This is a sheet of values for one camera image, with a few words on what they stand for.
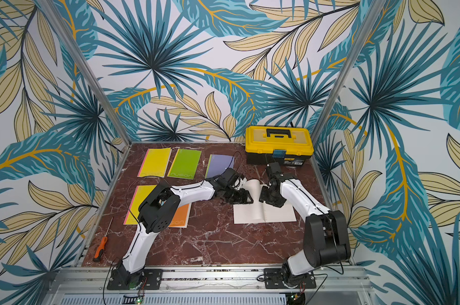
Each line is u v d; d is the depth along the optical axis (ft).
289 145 3.26
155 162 3.64
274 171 2.35
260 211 2.94
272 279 2.40
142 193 3.23
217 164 3.63
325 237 1.43
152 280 2.41
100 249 2.58
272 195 2.44
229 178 2.55
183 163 3.63
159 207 1.89
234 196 2.74
